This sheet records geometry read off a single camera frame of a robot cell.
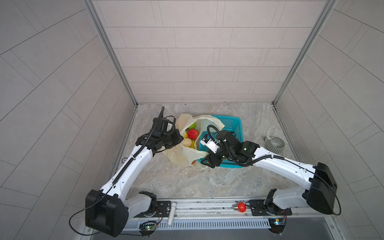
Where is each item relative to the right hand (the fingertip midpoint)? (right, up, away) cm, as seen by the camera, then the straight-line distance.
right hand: (204, 158), depth 74 cm
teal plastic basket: (+20, +15, +25) cm, 36 cm away
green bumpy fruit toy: (-7, +14, +24) cm, 28 cm away
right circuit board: (+33, -29, -6) cm, 44 cm away
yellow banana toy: (-7, +4, +16) cm, 18 cm away
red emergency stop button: (+18, -22, -3) cm, 29 cm away
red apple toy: (-7, +10, +19) cm, 22 cm away
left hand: (-9, +11, +3) cm, 14 cm away
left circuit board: (-25, -28, -9) cm, 39 cm away
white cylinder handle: (-16, -24, -5) cm, 29 cm away
